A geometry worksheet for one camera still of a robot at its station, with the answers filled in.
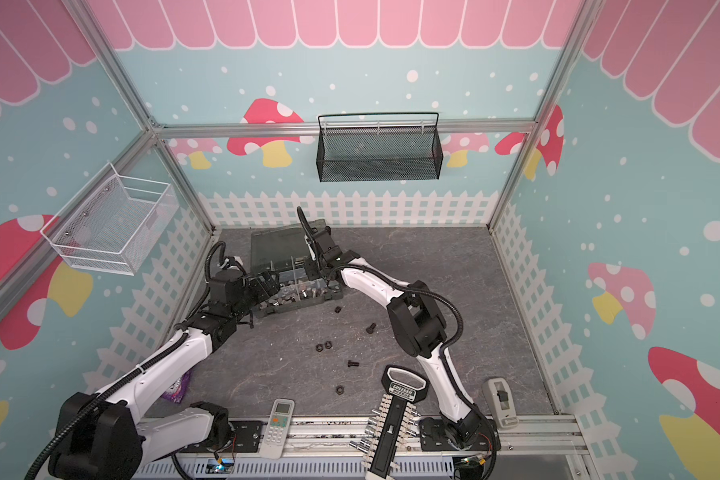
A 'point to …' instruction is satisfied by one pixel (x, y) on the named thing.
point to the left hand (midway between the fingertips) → (268, 284)
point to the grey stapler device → (500, 398)
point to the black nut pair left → (319, 347)
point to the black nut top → (337, 309)
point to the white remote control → (277, 428)
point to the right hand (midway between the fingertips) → (310, 263)
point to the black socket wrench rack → (393, 423)
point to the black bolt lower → (352, 363)
